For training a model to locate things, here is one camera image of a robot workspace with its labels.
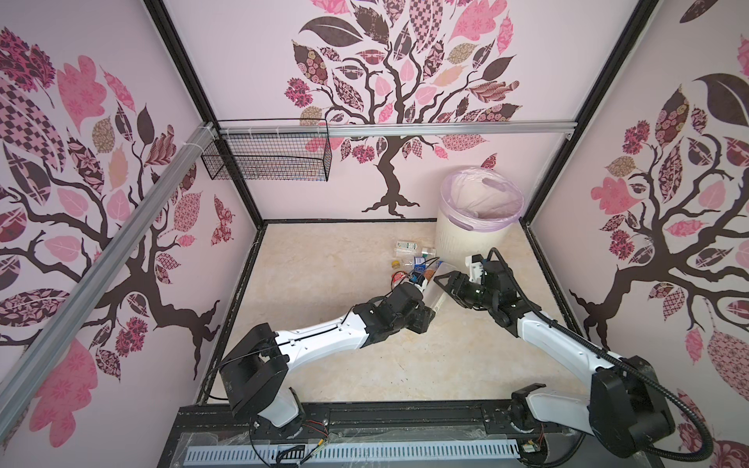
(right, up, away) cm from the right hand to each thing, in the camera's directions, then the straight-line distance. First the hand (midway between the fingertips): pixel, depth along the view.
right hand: (439, 280), depth 83 cm
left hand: (-5, -10, -2) cm, 11 cm away
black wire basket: (-64, +48, +39) cm, 89 cm away
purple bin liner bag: (+19, +27, +20) cm, 38 cm away
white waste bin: (+7, +11, +10) cm, 16 cm away
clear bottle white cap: (-2, -3, -1) cm, 4 cm away
